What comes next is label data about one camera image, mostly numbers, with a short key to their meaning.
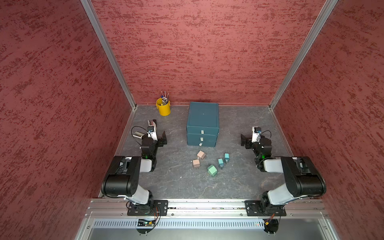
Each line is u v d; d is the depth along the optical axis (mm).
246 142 848
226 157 896
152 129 787
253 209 738
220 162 871
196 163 878
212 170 831
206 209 762
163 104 1057
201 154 920
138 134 997
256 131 806
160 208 751
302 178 460
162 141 849
